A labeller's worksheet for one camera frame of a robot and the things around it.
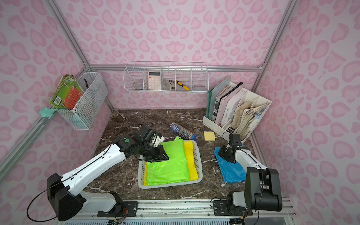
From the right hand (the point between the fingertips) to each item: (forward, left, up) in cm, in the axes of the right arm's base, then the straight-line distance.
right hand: (220, 151), depth 91 cm
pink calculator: (+38, +44, +29) cm, 65 cm away
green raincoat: (-16, +27, +10) cm, 33 cm away
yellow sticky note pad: (+14, +5, -3) cm, 15 cm away
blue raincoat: (-13, -5, -1) cm, 14 cm away
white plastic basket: (-9, +15, +7) cm, 19 cm away
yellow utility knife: (+37, +24, +24) cm, 50 cm away
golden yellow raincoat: (-14, +18, +4) cm, 23 cm away
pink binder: (+19, 0, +26) cm, 32 cm away
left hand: (-12, +31, +17) cm, 37 cm away
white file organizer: (+14, -14, +17) cm, 26 cm away
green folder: (+26, +5, +26) cm, 37 cm away
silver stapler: (+37, +33, +26) cm, 56 cm away
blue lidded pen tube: (+12, +25, +3) cm, 28 cm away
